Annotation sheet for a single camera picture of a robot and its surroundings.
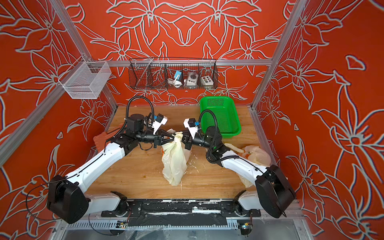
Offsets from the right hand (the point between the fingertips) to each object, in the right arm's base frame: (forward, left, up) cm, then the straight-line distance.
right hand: (171, 136), depth 68 cm
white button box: (+43, -18, +1) cm, 47 cm away
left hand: (+1, -1, -3) cm, 3 cm away
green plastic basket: (+30, -36, -27) cm, 54 cm away
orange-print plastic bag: (-8, -2, -6) cm, 11 cm away
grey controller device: (+40, -9, +4) cm, 42 cm away
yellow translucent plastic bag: (-1, -41, -13) cm, 44 cm away
